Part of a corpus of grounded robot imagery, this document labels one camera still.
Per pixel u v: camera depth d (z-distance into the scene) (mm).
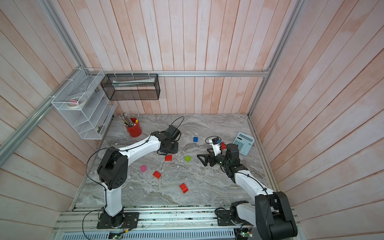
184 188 827
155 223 730
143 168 903
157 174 883
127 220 730
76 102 730
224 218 734
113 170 496
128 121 988
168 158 952
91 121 781
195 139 1040
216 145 745
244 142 1010
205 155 736
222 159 728
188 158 945
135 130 1017
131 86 1032
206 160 746
